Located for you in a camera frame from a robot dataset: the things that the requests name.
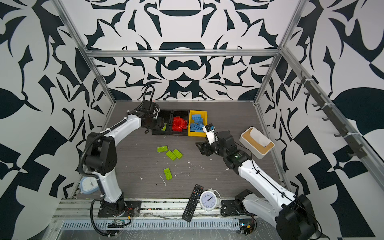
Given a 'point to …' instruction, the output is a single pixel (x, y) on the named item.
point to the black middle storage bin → (182, 114)
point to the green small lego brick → (161, 149)
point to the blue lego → (197, 126)
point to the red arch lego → (179, 124)
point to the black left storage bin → (166, 115)
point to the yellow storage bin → (203, 115)
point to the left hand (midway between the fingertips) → (160, 122)
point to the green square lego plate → (174, 154)
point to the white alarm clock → (209, 201)
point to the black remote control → (192, 203)
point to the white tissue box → (256, 142)
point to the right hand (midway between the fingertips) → (202, 139)
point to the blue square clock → (88, 184)
